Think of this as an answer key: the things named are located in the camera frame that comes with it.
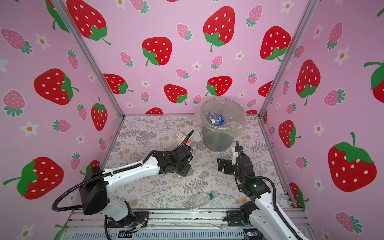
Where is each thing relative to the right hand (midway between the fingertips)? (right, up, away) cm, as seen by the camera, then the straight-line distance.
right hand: (224, 159), depth 79 cm
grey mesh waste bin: (-1, +11, +9) cm, 14 cm away
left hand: (-21, -5, +2) cm, 21 cm away
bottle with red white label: (-26, +11, +21) cm, 35 cm away
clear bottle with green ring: (-14, -23, +2) cm, 26 cm away
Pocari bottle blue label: (-2, +22, +12) cm, 25 cm away
